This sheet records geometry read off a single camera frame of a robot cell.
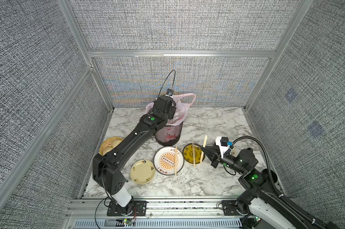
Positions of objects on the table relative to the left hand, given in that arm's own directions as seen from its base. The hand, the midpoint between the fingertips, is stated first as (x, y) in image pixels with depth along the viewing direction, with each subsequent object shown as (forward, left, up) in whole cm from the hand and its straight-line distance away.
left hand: (168, 102), depth 78 cm
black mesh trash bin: (-9, +1, -18) cm, 21 cm away
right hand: (-24, -15, -5) cm, 29 cm away
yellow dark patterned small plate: (-15, -12, -32) cm, 37 cm away
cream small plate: (-26, +17, -30) cm, 43 cm away
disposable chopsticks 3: (-25, -16, -5) cm, 30 cm away
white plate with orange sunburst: (-19, +4, -32) cm, 37 cm away
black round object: (-33, -52, -25) cm, 66 cm away
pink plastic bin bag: (+6, -8, -5) cm, 11 cm away
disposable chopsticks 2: (-18, -4, -31) cm, 36 cm away
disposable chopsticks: (-15, -16, -31) cm, 38 cm away
